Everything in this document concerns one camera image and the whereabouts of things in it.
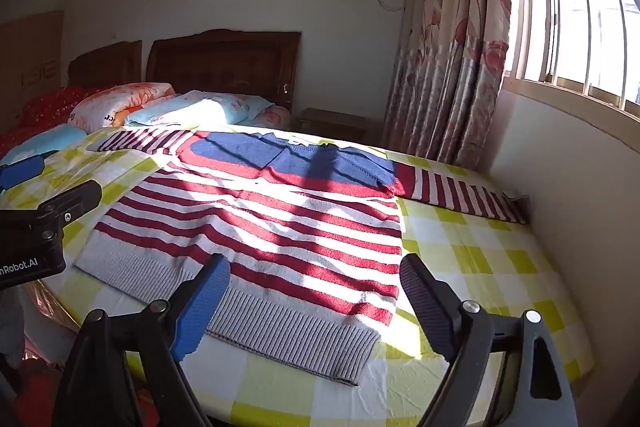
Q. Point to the yellow checked bed sheet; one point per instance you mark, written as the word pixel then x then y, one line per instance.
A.
pixel 500 267

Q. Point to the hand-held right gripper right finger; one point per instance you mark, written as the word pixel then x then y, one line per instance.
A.
pixel 425 302

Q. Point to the red patterned blanket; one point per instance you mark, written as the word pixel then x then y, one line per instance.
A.
pixel 45 107

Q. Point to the barred window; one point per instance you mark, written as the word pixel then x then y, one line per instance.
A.
pixel 575 7

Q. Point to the wooden nightstand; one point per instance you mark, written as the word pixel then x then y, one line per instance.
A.
pixel 332 124

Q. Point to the large dark wooden headboard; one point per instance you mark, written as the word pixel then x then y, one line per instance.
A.
pixel 225 67

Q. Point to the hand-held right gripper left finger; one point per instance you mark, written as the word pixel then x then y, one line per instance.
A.
pixel 200 307

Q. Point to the light wooden wardrobe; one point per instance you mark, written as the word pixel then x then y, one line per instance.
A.
pixel 30 57

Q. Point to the small dark wooden headboard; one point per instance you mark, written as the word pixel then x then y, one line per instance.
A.
pixel 105 64

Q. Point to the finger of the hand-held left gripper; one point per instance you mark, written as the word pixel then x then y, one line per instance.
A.
pixel 20 172
pixel 70 202

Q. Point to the light blue floral quilt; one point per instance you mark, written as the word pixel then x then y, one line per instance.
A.
pixel 200 109

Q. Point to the red white striped knit sweater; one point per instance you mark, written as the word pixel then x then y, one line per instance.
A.
pixel 280 227

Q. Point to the plain light blue pillow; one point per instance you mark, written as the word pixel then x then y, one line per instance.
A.
pixel 40 144

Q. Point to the pink floral curtain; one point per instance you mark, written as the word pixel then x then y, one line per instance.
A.
pixel 450 32

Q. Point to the orange floral pillow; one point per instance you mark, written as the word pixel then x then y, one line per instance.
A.
pixel 115 104

